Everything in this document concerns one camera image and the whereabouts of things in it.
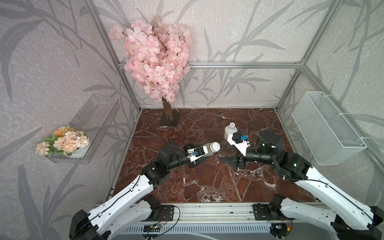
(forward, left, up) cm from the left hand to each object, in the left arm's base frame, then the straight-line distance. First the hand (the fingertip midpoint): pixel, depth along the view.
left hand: (206, 149), depth 68 cm
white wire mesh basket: (+2, -53, +9) cm, 53 cm away
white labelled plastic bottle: (+17, -14, -7) cm, 23 cm away
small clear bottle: (0, 0, +4) cm, 4 cm away
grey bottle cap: (-3, -3, +7) cm, 8 cm away
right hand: (-4, -6, +6) cm, 9 cm away
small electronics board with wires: (-28, +26, -27) cm, 46 cm away
